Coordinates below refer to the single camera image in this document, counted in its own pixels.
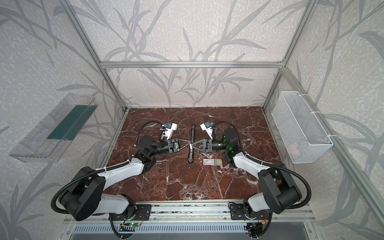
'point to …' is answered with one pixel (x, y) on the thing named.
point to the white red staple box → (216, 162)
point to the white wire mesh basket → (303, 136)
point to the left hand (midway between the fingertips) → (191, 142)
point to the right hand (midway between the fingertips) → (193, 143)
